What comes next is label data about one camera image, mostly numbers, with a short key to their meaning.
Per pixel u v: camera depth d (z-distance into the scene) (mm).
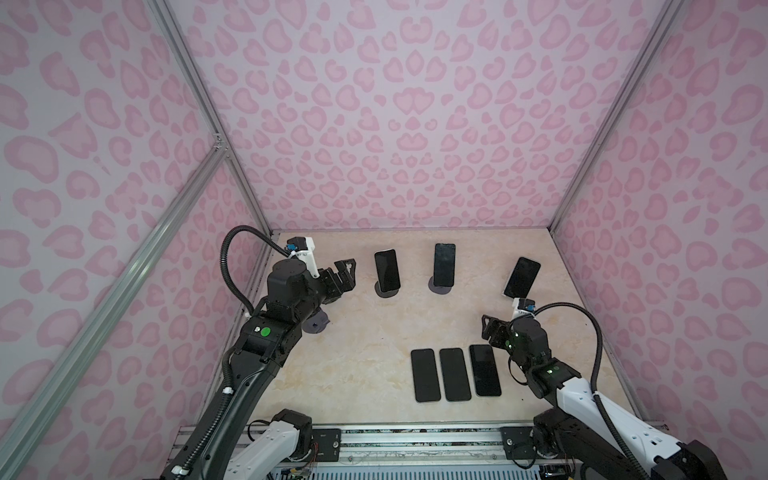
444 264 975
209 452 386
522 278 960
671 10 688
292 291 492
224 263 452
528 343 638
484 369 836
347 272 621
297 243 595
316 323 920
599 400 518
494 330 762
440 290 1029
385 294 998
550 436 633
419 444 750
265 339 469
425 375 843
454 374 840
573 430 604
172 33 708
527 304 734
